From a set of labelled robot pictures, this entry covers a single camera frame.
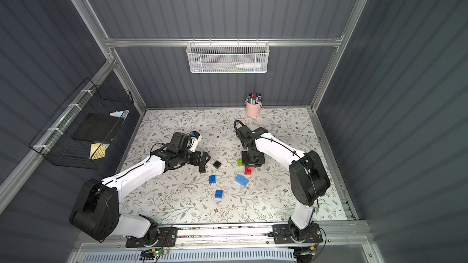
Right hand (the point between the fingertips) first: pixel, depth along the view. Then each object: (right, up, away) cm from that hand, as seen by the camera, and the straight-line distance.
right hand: (249, 167), depth 86 cm
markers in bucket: (+4, +36, +22) cm, 43 cm away
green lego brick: (-5, 0, +8) cm, 9 cm away
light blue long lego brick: (-4, -7, +2) cm, 8 cm away
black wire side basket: (-69, +14, -23) cm, 74 cm away
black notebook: (-64, +19, -13) cm, 68 cm away
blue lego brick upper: (-18, -7, +3) cm, 20 cm away
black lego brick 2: (-17, 0, +7) cm, 18 cm away
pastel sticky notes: (-59, +25, -4) cm, 64 cm away
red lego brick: (-1, -3, +4) cm, 5 cm away
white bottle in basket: (0, +51, +6) cm, 51 cm away
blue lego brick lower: (-15, -12, -2) cm, 19 cm away
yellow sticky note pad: (-53, +11, -25) cm, 60 cm away
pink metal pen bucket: (+4, +29, +27) cm, 40 cm away
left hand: (-22, +5, 0) cm, 22 cm away
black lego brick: (-24, -2, +5) cm, 24 cm away
